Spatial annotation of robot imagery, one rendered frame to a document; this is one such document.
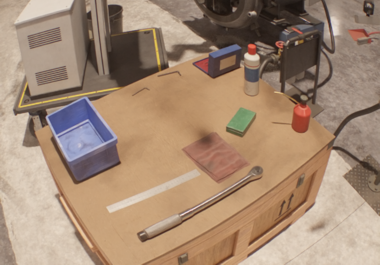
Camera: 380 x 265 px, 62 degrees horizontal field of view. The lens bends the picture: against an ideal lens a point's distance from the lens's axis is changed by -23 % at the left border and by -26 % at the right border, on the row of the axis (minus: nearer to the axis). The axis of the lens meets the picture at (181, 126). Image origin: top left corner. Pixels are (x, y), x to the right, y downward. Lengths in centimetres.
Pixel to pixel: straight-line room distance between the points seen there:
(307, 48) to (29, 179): 175
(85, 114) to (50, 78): 55
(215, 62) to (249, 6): 83
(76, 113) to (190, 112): 45
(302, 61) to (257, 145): 85
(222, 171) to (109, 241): 46
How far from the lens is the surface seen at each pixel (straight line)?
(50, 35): 192
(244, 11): 246
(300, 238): 175
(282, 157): 140
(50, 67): 201
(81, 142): 151
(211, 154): 137
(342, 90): 270
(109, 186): 133
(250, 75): 159
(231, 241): 142
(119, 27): 290
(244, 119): 149
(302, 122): 147
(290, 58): 204
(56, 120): 152
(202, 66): 182
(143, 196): 128
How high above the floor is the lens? 145
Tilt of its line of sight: 41 degrees down
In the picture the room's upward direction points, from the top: 4 degrees counter-clockwise
